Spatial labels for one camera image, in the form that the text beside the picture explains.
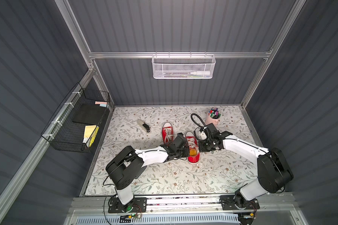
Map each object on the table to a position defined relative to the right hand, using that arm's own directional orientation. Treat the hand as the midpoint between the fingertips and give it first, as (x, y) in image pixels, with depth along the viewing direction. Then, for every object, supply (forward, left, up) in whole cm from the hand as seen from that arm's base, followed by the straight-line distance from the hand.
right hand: (201, 148), depth 89 cm
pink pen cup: (+21, -8, +3) cm, 22 cm away
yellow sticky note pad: (-8, +55, +28) cm, 63 cm away
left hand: (-2, +8, 0) cm, 8 cm away
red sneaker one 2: (+3, +6, +1) cm, 7 cm away
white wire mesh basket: (+50, +11, +29) cm, 59 cm away
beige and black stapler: (+18, +39, -1) cm, 43 cm away
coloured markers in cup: (+24, -11, +6) cm, 27 cm away
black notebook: (+8, +65, +24) cm, 70 cm away
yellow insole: (-2, +5, -2) cm, 6 cm away
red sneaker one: (+11, +22, 0) cm, 25 cm away
